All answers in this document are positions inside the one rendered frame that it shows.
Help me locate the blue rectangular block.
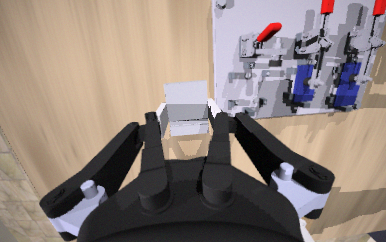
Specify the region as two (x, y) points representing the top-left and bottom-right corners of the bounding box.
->
(289, 64), (315, 102)
(330, 62), (362, 107)

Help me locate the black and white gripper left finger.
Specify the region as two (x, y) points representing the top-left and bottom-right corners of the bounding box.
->
(39, 102), (170, 242)

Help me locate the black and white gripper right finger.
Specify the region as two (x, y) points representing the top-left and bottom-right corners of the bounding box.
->
(202, 98), (335, 220)

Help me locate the red-handled toggle clamp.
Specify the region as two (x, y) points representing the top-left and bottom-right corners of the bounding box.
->
(239, 23), (287, 67)
(294, 0), (335, 89)

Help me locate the toggle clamp with red handle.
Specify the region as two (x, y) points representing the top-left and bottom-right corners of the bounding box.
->
(344, 0), (386, 85)

